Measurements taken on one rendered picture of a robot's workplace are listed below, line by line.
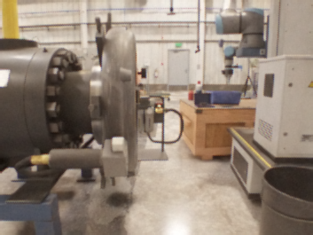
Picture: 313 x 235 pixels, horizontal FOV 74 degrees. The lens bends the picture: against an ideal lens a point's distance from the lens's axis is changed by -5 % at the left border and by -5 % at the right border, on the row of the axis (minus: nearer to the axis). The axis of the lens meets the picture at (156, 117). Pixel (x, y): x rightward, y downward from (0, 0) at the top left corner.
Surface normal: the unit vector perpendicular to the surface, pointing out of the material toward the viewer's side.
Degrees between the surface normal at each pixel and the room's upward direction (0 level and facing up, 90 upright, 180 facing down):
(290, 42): 90
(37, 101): 81
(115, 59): 57
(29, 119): 97
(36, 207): 90
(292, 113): 90
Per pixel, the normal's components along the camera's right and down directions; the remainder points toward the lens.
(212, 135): 0.07, 0.18
